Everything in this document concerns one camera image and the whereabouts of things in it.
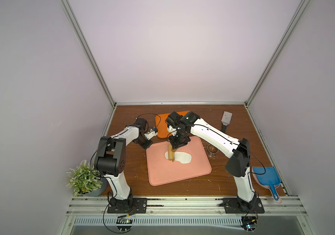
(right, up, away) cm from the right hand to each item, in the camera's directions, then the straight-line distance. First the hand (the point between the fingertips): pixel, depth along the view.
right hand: (173, 143), depth 79 cm
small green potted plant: (-41, -15, -14) cm, 46 cm away
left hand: (-16, -4, +18) cm, 25 cm away
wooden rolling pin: (-2, -7, +6) cm, 9 cm away
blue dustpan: (+55, -21, +2) cm, 59 cm away
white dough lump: (+6, -11, +10) cm, 16 cm away
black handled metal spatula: (+41, +12, +31) cm, 52 cm away
